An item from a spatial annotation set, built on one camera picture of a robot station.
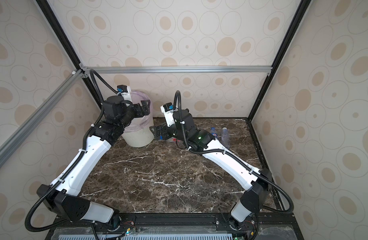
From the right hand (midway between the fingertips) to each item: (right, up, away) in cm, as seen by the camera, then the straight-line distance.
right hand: (158, 124), depth 68 cm
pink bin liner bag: (-13, +2, +18) cm, 22 cm away
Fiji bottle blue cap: (+4, -9, +35) cm, 36 cm away
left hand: (-7, +12, +1) cm, 14 cm away
